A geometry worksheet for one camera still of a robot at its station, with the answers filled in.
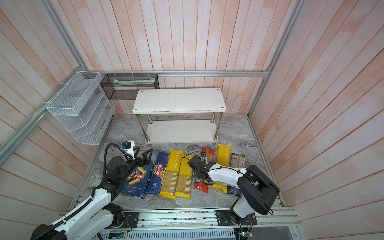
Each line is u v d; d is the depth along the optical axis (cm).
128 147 67
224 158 93
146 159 72
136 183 79
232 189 81
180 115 122
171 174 86
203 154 81
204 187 82
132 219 73
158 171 86
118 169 60
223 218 73
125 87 104
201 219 76
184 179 84
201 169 68
